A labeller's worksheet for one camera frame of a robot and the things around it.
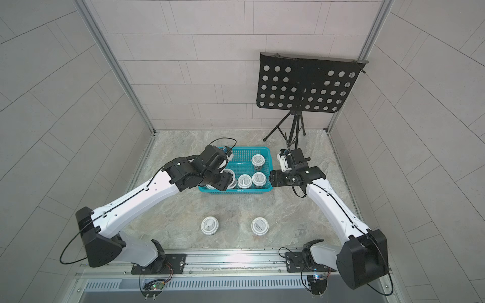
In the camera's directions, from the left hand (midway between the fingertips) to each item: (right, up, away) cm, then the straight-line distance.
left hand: (231, 177), depth 74 cm
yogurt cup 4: (-9, -20, +1) cm, 22 cm away
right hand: (+19, -1, +8) cm, 20 cm away
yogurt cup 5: (+11, -20, +2) cm, 23 cm away
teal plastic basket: (+8, -1, +25) cm, 26 cm away
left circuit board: (-26, -37, -9) cm, 46 cm away
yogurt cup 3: (+12, -3, +15) cm, 19 cm away
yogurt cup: (+12, +5, +21) cm, 25 cm away
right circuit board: (+32, -38, -6) cm, 50 cm away
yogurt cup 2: (+5, -5, +15) cm, 16 cm away
